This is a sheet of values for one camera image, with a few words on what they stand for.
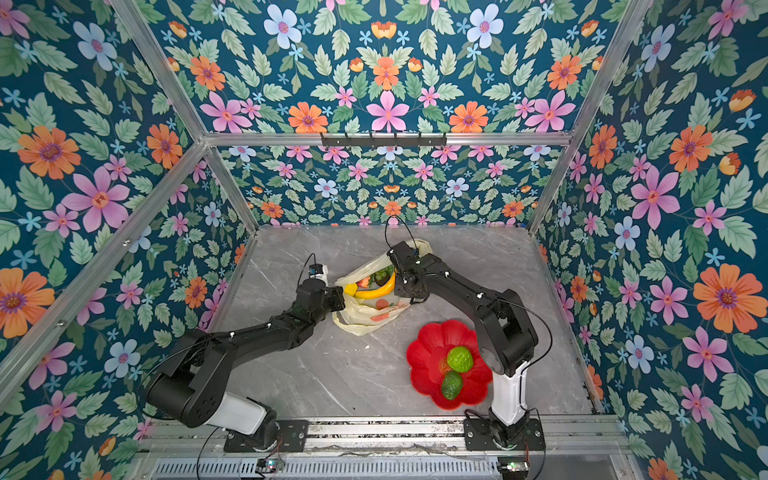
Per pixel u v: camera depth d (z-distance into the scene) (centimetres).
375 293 95
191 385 44
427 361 86
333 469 77
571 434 75
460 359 80
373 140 91
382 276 99
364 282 98
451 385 77
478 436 73
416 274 64
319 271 81
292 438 73
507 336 49
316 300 72
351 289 96
